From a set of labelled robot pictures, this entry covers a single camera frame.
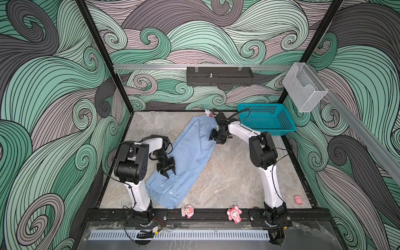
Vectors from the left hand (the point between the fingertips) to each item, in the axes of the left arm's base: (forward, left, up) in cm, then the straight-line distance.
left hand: (172, 173), depth 88 cm
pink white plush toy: (-20, -10, +3) cm, 23 cm away
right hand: (+23, -24, +1) cm, 33 cm away
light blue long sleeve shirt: (+14, -11, +2) cm, 18 cm away
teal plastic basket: (+45, -72, +1) cm, 85 cm away
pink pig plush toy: (-21, -32, +4) cm, 38 cm away
